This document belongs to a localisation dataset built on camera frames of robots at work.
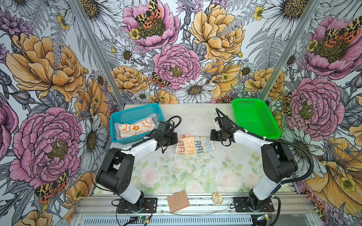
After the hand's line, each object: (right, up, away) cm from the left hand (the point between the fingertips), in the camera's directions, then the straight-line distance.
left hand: (177, 142), depth 91 cm
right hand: (+22, +1, +3) cm, 23 cm away
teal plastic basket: (-47, +17, +25) cm, 56 cm away
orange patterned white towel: (-34, +7, +6) cm, 36 cm away
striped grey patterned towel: (+9, -2, +3) cm, 9 cm away
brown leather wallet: (+2, -28, -16) cm, 32 cm away
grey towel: (-40, +7, +4) cm, 41 cm away
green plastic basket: (+59, +18, +23) cm, 66 cm away
